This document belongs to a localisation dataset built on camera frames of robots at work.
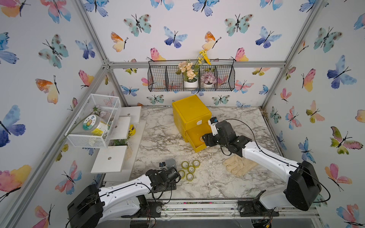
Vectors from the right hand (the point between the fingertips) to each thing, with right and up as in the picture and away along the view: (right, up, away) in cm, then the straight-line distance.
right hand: (208, 134), depth 83 cm
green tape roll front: (-10, -25, +2) cm, 28 cm away
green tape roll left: (-15, -24, +3) cm, 28 cm away
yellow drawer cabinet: (-9, +10, +3) cm, 13 cm away
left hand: (-21, -29, -1) cm, 36 cm away
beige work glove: (+20, -20, +6) cm, 29 cm away
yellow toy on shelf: (-50, +1, +16) cm, 52 cm away
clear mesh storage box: (-58, +11, -7) cm, 59 cm away
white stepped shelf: (-48, -14, -8) cm, 51 cm away
